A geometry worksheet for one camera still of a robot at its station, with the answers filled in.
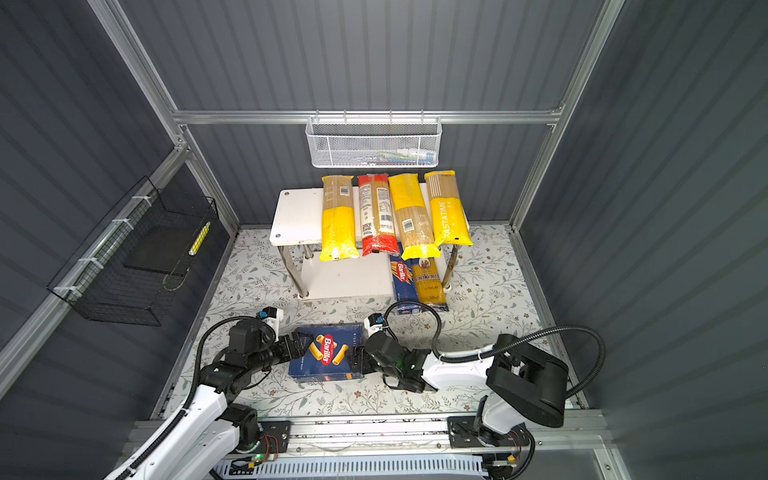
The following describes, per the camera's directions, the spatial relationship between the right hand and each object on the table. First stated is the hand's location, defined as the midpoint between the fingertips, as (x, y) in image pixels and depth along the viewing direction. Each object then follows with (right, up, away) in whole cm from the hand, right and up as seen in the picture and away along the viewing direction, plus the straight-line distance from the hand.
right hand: (355, 356), depth 82 cm
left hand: (-14, +4, +1) cm, 15 cm away
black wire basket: (-54, +25, -10) cm, 60 cm away
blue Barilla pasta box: (-8, -1, -2) cm, 8 cm away
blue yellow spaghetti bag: (+22, +18, +11) cm, 31 cm away
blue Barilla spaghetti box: (+14, +22, +12) cm, 28 cm away
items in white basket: (+12, +59, +12) cm, 61 cm away
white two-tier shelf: (-13, +34, -9) cm, 38 cm away
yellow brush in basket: (-42, +32, -2) cm, 53 cm away
